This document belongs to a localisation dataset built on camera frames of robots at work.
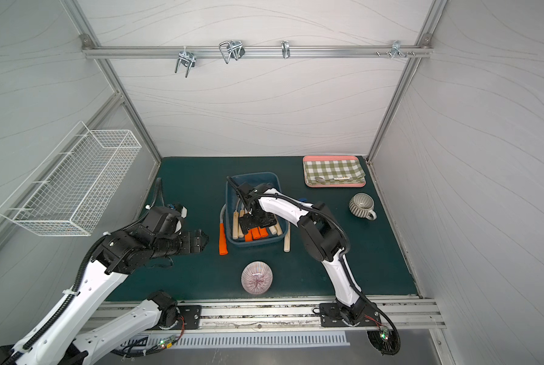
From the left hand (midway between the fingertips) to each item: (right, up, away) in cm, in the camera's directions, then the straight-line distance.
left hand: (194, 241), depth 70 cm
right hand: (+17, 0, +22) cm, 27 cm away
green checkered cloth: (+61, +23, +45) cm, 79 cm away
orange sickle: (+14, -4, +20) cm, 25 cm away
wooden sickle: (+9, +1, +24) cm, 25 cm away
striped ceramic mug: (+64, +8, +30) cm, 71 cm away
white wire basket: (-37, +16, -2) cm, 41 cm away
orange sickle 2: (+17, -3, +21) cm, 27 cm away
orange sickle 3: (+4, -6, +19) cm, 20 cm away
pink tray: (+54, +31, +48) cm, 79 cm away
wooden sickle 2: (+26, -1, +22) cm, 35 cm away
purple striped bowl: (+19, -16, +11) cm, 27 cm away
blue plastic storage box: (+22, -3, +21) cm, 31 cm away
